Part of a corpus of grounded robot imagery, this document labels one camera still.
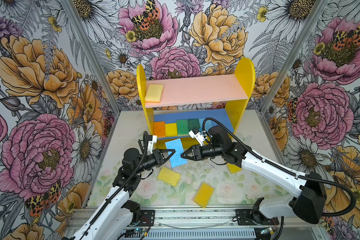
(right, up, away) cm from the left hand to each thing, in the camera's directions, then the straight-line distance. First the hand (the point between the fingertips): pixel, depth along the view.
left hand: (175, 155), depth 70 cm
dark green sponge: (+9, +15, +24) cm, 29 cm away
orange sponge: (-11, +11, +21) cm, 26 cm away
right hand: (+4, -2, -2) cm, 5 cm away
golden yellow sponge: (+15, -24, +13) cm, 31 cm away
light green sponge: (+3, +12, +21) cm, 25 cm away
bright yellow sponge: (-4, +11, +19) cm, 23 cm away
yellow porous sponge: (-4, -16, +17) cm, 24 cm away
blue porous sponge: (+1, -2, -2) cm, 2 cm away
